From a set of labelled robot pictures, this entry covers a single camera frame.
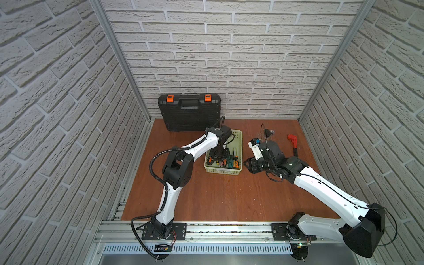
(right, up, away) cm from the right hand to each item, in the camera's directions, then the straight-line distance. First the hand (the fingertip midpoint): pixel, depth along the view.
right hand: (250, 162), depth 78 cm
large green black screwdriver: (-6, +1, +23) cm, 23 cm away
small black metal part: (+19, +15, +33) cm, 41 cm away
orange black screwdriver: (-20, -1, +15) cm, 25 cm away
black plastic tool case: (-33, +27, +20) cm, 47 cm away
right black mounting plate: (+12, -32, -4) cm, 35 cm away
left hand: (-11, 0, +15) cm, 18 cm away
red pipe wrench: (+35, +10, +29) cm, 47 cm away
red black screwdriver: (-12, -4, +17) cm, 21 cm away
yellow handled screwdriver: (-6, -3, +15) cm, 17 cm away
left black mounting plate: (-34, -32, -4) cm, 47 cm away
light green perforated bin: (-3, +8, +28) cm, 29 cm away
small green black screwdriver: (-8, -2, +15) cm, 17 cm away
